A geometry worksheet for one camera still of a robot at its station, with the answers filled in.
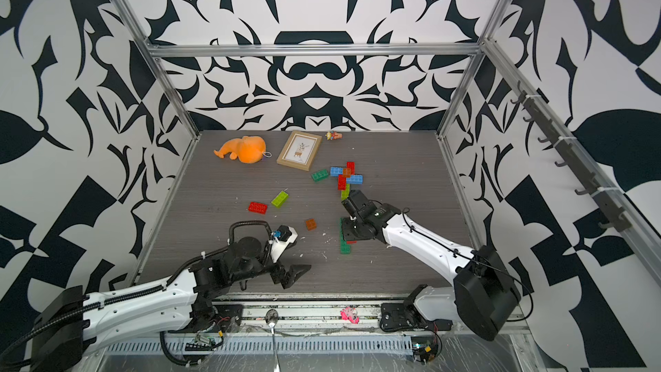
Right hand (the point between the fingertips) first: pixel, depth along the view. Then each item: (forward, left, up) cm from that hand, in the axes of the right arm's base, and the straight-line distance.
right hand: (346, 227), depth 84 cm
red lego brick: (+11, +32, -6) cm, 34 cm away
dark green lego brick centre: (+25, +9, -6) cm, 27 cm away
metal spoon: (-24, +22, -7) cm, 33 cm away
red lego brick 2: (-3, -1, -5) cm, 6 cm away
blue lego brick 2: (+22, -4, -5) cm, 23 cm away
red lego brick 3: (+28, -4, -4) cm, 28 cm away
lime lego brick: (+13, +23, -5) cm, 27 cm away
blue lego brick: (+25, +3, -4) cm, 25 cm away
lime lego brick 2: (+16, -1, -6) cm, 17 cm away
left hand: (-9, +13, +5) cm, 17 cm away
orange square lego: (+4, +12, -6) cm, 14 cm away
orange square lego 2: (+24, -1, -3) cm, 24 cm away
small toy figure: (+47, +4, -5) cm, 47 cm away
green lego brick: (-4, 0, -7) cm, 8 cm away
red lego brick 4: (+22, +1, -8) cm, 24 cm away
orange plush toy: (+33, +38, +1) cm, 50 cm away
